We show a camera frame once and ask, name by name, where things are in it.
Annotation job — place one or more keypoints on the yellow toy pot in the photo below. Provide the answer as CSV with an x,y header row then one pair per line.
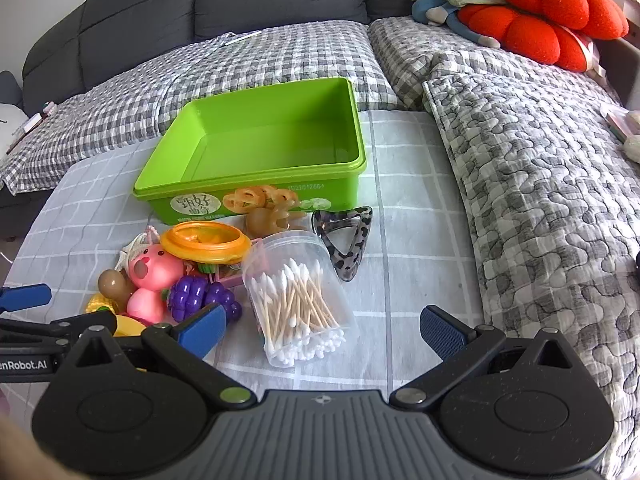
x,y
127,327

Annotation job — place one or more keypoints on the grey patterned quilt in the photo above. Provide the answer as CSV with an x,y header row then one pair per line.
x,y
525,185

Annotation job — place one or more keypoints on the pink and green book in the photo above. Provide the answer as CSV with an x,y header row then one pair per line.
x,y
620,122

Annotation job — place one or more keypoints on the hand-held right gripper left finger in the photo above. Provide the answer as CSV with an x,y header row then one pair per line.
x,y
205,325

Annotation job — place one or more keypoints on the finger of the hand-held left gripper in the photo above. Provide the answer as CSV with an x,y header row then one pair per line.
x,y
25,296
50,327

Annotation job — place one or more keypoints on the purple toy grapes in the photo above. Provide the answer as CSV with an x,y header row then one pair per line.
x,y
192,292

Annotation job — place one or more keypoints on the orange flower cushion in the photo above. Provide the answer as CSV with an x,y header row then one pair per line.
x,y
560,0
525,40

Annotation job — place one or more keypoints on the clear cotton swab jar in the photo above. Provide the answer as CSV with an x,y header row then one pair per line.
x,y
300,310

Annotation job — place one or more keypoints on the orange round plastic lid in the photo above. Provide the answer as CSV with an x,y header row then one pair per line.
x,y
172,247

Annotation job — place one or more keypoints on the pink pig toy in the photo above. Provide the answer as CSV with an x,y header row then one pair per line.
x,y
150,267

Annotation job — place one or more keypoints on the blue plush toy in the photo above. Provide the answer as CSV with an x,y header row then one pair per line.
x,y
435,7

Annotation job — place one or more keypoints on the grey spotted hair claw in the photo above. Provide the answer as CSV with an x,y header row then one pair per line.
x,y
350,255

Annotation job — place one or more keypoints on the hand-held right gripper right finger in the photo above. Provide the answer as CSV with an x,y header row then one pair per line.
x,y
440,332

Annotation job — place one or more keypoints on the dark grey sofa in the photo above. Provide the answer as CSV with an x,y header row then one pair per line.
x,y
150,5

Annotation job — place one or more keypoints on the flat book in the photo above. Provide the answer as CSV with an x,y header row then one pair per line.
x,y
30,130

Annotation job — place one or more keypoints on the green plastic box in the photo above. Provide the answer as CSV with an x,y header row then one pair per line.
x,y
275,135

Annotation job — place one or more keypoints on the pink toy box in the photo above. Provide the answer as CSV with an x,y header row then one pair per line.
x,y
227,275

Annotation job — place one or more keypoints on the brown round plastic toy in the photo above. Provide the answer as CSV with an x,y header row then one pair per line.
x,y
112,285

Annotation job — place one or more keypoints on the grey gingham sofa cover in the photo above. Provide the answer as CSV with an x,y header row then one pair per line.
x,y
125,95

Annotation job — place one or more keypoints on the yellow toy corn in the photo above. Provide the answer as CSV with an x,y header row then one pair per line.
x,y
97,305

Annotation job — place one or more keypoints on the amber hand-shaped hair clip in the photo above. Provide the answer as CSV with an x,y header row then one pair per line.
x,y
260,222

